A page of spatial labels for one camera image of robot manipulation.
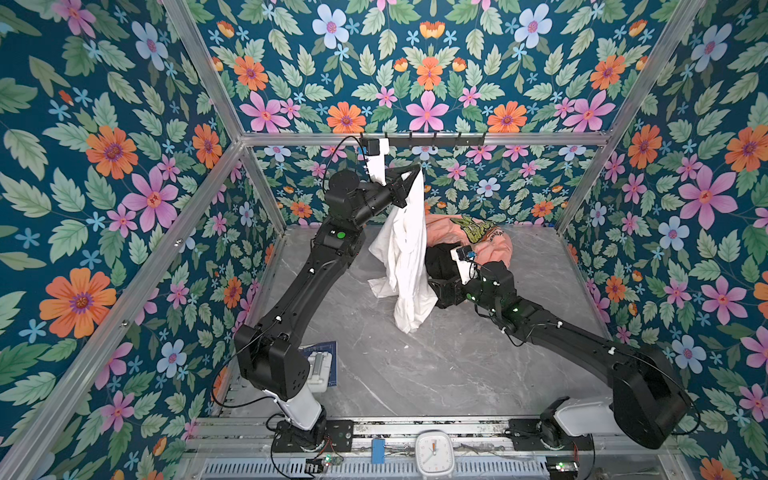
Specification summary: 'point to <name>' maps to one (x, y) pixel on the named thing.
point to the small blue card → (378, 447)
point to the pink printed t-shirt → (489, 242)
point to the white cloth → (401, 252)
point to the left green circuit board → (330, 460)
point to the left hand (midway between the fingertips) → (424, 157)
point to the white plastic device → (320, 364)
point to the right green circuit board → (562, 466)
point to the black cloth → (440, 263)
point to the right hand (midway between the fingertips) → (444, 271)
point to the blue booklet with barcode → (332, 349)
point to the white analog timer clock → (434, 454)
